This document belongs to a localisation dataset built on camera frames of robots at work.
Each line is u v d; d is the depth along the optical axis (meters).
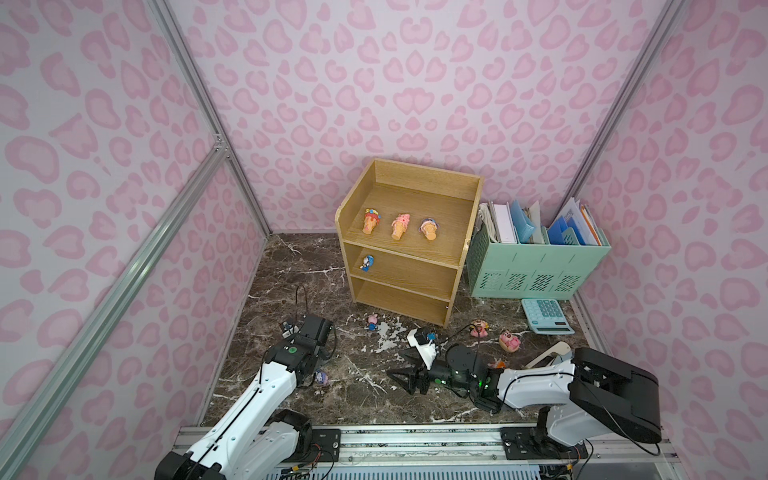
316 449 0.72
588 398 0.43
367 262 0.86
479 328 0.90
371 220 0.75
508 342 0.88
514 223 0.86
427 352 0.69
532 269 0.88
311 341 0.63
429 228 0.73
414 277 0.86
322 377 0.82
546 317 0.93
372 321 0.94
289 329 0.73
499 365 0.82
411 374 0.66
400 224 0.74
